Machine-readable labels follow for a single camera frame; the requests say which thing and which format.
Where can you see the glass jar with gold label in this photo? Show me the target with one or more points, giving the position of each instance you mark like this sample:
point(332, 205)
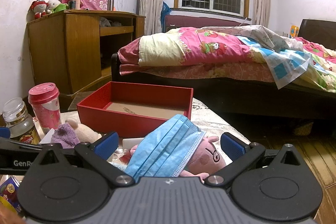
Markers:
point(20, 122)

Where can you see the purple knitted sock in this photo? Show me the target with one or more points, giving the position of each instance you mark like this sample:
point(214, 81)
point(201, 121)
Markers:
point(66, 136)

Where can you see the red cardboard box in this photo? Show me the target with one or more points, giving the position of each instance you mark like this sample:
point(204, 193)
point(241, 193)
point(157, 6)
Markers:
point(133, 110)

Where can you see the blue checkered sheet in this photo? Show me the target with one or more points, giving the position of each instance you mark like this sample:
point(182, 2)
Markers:
point(284, 57)

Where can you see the steel thermos bottle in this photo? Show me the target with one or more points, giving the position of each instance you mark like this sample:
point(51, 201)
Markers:
point(110, 5)

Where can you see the cream plush bear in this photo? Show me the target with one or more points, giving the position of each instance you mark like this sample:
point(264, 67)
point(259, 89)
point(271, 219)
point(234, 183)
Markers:
point(83, 132)

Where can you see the pink floral quilt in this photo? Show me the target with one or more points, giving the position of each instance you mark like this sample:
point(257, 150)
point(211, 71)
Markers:
point(190, 52)

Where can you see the blue face mask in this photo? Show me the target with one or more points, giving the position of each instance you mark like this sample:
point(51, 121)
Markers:
point(165, 151)

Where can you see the dark wooden headboard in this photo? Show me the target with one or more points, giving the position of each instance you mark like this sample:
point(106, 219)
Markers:
point(319, 31)

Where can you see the wooden desk cabinet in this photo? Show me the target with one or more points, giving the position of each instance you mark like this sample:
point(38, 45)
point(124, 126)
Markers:
point(66, 47)

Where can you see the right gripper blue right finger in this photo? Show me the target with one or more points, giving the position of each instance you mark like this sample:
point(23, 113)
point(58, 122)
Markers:
point(233, 147)

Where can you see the white and green plush toy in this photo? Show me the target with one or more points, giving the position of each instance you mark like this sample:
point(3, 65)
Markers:
point(55, 6)

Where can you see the blue plastic bag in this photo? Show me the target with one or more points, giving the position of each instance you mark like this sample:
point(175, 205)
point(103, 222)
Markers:
point(164, 12)

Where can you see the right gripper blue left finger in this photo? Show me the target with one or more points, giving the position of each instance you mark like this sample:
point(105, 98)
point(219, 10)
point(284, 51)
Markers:
point(106, 145)

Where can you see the colorful snack packet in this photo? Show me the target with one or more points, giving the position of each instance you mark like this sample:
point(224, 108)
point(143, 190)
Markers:
point(9, 198)

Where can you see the floral tablecloth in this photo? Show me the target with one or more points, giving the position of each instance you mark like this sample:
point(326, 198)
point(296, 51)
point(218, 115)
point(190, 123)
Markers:
point(201, 116)

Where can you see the pink pig plush toy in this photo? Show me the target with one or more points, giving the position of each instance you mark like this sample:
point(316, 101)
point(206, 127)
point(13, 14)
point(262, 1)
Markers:
point(205, 161)

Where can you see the red santa plush doll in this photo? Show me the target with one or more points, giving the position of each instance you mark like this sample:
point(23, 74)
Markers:
point(39, 8)

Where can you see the dark bed frame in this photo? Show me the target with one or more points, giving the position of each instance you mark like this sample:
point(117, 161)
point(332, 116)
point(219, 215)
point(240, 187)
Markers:
point(254, 108)

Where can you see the white foam block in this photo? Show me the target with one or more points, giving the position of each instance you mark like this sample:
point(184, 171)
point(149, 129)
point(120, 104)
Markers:
point(129, 143)

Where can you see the pink lidded plastic tumbler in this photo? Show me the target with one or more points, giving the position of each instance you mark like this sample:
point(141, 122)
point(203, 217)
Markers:
point(44, 99)

